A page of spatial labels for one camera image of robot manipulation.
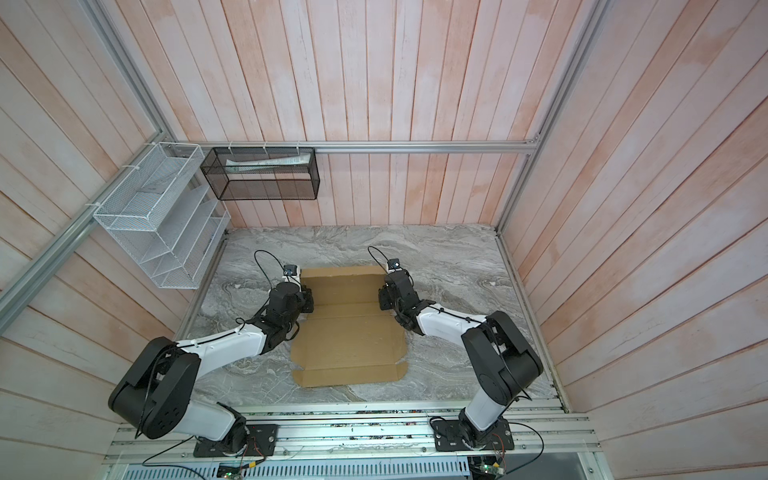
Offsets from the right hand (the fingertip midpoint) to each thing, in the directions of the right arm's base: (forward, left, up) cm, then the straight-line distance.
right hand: (386, 286), depth 94 cm
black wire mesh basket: (+37, +45, +17) cm, 61 cm away
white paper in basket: (+24, +48, +28) cm, 61 cm away
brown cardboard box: (-15, +12, -7) cm, 20 cm away
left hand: (-3, +25, +2) cm, 25 cm away
